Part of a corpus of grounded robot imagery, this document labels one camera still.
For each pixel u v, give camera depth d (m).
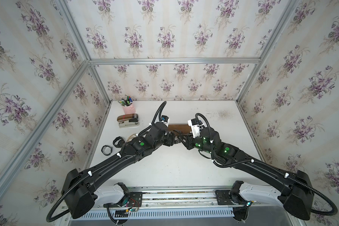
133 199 0.72
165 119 0.66
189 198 0.75
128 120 1.01
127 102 1.03
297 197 0.38
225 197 0.73
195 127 0.65
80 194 0.37
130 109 1.04
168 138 0.67
